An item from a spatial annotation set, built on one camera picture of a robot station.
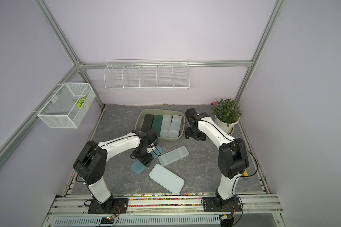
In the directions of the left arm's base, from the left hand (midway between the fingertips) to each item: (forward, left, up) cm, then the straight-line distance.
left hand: (142, 161), depth 85 cm
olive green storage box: (+38, +5, +1) cm, 38 cm away
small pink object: (+51, -59, -5) cm, 78 cm away
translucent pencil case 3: (+4, -19, -3) cm, 19 cm away
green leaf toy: (+28, +33, +26) cm, 51 cm away
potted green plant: (+21, -55, +15) cm, 61 cm away
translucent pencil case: (+32, -15, -3) cm, 35 cm away
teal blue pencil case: (-3, +3, -1) cm, 4 cm away
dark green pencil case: (+29, -8, -2) cm, 30 cm away
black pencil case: (+33, -1, -4) cm, 33 cm away
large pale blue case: (-10, -15, -3) cm, 18 cm away
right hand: (+12, -32, +6) cm, 35 cm away
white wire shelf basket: (+53, -6, +26) cm, 59 cm away
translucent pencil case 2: (+23, -22, +1) cm, 32 cm away
